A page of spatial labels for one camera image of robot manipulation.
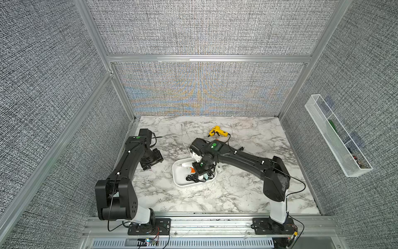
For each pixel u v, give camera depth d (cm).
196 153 68
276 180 49
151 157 71
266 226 73
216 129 110
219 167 90
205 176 87
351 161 63
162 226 73
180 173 92
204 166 70
